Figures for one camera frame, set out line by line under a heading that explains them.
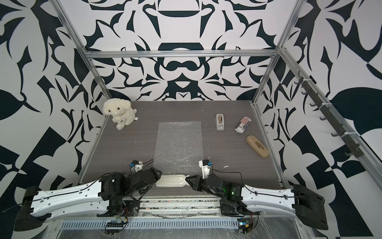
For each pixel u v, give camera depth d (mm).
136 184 532
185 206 761
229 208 731
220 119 1048
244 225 701
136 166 685
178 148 942
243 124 1027
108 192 498
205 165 722
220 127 1016
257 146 934
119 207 649
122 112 960
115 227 728
